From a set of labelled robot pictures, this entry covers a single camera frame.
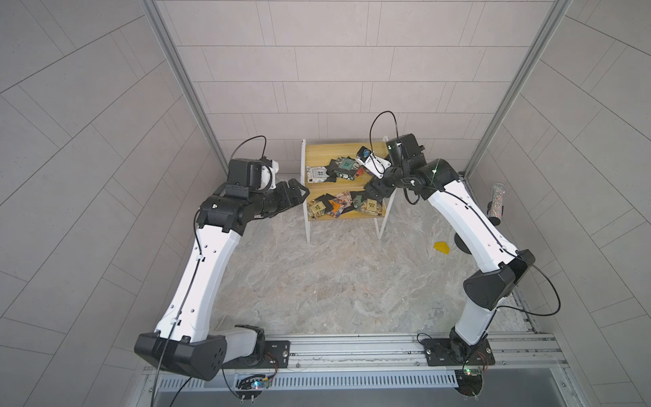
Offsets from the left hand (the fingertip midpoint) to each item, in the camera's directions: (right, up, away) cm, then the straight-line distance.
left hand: (305, 192), depth 68 cm
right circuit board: (+45, -51, 0) cm, 68 cm away
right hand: (+20, +6, +8) cm, 22 cm away
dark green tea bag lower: (+15, -3, +19) cm, 24 cm away
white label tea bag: (+3, +5, +4) cm, 7 cm away
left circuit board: (-14, -51, -3) cm, 53 cm away
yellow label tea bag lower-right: (+21, -5, +18) cm, 28 cm away
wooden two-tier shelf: (+2, +12, +11) cm, 17 cm away
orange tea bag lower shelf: (+8, -6, +17) cm, 20 cm away
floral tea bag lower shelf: (+12, -2, +21) cm, 24 cm away
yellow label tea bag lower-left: (+1, -6, +17) cm, 18 cm away
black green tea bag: (+6, +6, +6) cm, 11 cm away
